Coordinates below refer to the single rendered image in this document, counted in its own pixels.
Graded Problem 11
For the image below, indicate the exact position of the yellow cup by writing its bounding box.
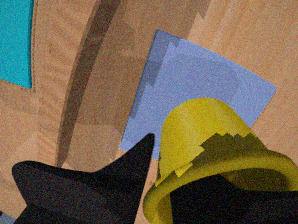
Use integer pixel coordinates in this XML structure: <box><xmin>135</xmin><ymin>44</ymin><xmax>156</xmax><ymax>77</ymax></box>
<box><xmin>142</xmin><ymin>97</ymin><xmax>298</xmax><ymax>224</ymax></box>

